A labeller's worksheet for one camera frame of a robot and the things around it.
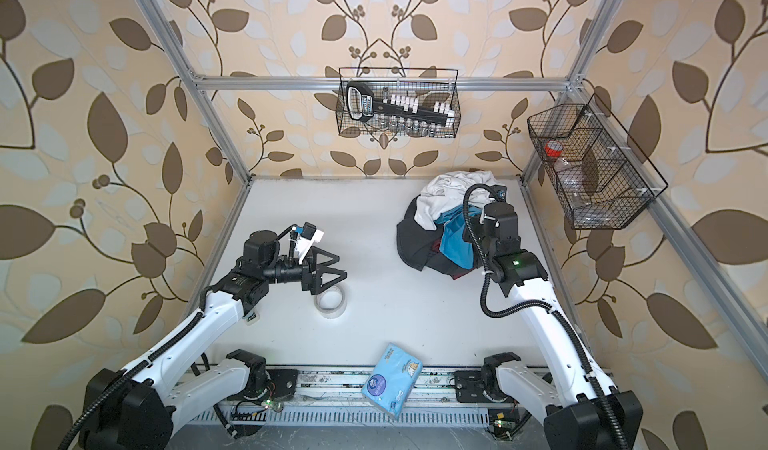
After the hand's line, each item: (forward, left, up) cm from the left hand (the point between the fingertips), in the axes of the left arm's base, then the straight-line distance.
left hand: (342, 267), depth 72 cm
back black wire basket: (+41, -13, +12) cm, 45 cm away
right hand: (+13, -34, +5) cm, 37 cm away
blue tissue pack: (-22, -13, -15) cm, 30 cm away
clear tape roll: (-1, +6, -21) cm, 22 cm away
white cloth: (+26, -27, +1) cm, 38 cm away
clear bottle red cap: (+19, -58, +12) cm, 62 cm away
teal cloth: (+13, -30, -8) cm, 34 cm away
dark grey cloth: (+18, -19, -17) cm, 31 cm away
